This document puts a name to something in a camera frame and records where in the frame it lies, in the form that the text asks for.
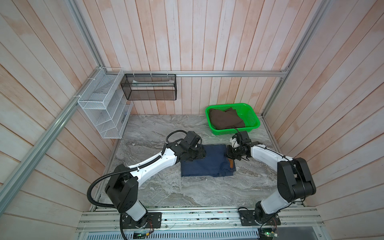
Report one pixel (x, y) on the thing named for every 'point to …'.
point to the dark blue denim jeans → (215, 163)
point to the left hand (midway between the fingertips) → (202, 156)
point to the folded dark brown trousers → (229, 119)
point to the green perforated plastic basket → (251, 120)
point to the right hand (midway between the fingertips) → (224, 153)
